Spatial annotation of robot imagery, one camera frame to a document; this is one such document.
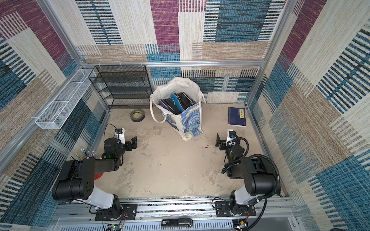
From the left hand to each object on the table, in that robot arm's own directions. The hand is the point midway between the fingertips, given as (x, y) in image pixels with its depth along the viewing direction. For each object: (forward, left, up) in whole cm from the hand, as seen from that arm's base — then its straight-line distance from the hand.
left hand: (129, 137), depth 94 cm
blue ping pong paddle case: (+20, -30, +12) cm, 38 cm away
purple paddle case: (+16, -21, +14) cm, 30 cm away
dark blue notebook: (+21, -75, -6) cm, 78 cm away
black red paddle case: (+22, -36, +10) cm, 43 cm away
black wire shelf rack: (+38, +11, +11) cm, 41 cm away
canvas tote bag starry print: (+20, -32, +13) cm, 40 cm away
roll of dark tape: (+20, +1, -6) cm, 21 cm away
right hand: (-2, -61, +3) cm, 62 cm away
